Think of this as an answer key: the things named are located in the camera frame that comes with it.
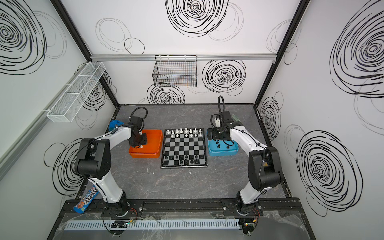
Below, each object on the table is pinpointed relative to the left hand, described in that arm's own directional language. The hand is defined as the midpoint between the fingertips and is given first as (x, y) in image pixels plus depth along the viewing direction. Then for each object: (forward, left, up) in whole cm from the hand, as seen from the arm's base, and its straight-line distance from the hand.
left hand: (144, 141), depth 97 cm
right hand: (+1, -44, +8) cm, 45 cm away
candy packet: (-36, +21, -1) cm, 42 cm away
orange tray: (-5, -7, -1) cm, 9 cm away
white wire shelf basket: (-2, +30, +32) cm, 44 cm away
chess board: (-4, -26, 0) cm, 27 cm away
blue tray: (-2, -52, -2) cm, 52 cm away
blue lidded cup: (+8, +21, +8) cm, 23 cm away
